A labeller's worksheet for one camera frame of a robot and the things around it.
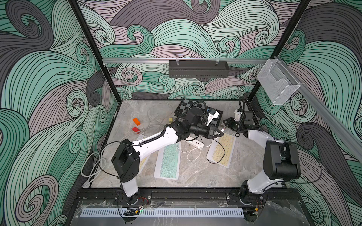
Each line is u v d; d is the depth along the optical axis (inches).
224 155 34.4
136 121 42.1
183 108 43.8
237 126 28.7
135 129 40.1
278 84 30.2
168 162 33.7
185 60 36.3
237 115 33.0
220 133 26.4
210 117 25.9
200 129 24.9
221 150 35.5
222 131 26.6
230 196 28.7
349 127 21.0
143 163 33.7
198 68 37.6
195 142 36.2
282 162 18.0
